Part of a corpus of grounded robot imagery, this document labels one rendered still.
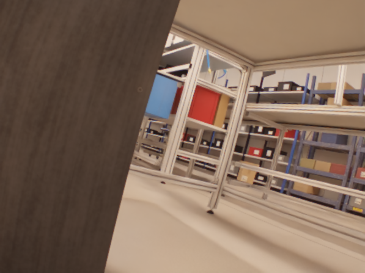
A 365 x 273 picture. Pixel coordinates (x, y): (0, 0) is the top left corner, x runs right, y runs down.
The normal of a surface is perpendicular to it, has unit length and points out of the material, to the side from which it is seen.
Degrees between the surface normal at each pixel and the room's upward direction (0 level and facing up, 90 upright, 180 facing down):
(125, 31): 90
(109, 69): 90
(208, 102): 90
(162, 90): 90
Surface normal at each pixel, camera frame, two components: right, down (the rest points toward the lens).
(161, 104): 0.45, 0.06
